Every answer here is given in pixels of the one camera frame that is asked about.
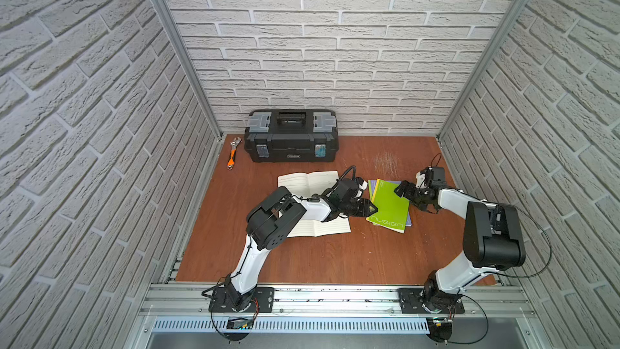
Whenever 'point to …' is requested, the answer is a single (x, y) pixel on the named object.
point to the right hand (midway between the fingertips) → (406, 194)
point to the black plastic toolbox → (292, 135)
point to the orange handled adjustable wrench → (236, 140)
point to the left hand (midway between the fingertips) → (380, 210)
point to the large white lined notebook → (304, 185)
